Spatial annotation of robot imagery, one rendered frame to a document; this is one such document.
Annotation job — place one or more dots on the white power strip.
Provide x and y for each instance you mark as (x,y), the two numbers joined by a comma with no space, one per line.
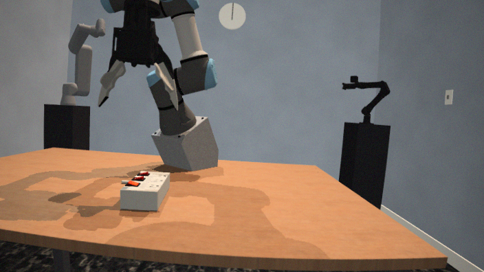
(145,193)

